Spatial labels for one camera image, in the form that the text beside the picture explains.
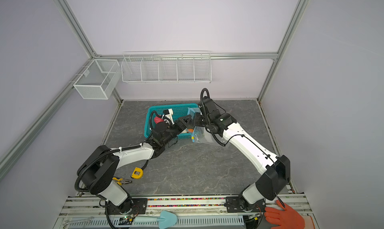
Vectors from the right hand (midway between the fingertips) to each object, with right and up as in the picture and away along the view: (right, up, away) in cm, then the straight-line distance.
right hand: (195, 118), depth 78 cm
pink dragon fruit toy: (-27, -2, +24) cm, 36 cm away
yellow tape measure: (-33, -30, +5) cm, 45 cm away
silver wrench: (-61, -49, -8) cm, 79 cm away
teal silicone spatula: (-13, -48, -7) cm, 50 cm away
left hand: (-2, 0, +2) cm, 3 cm away
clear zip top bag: (+3, -9, +10) cm, 14 cm away
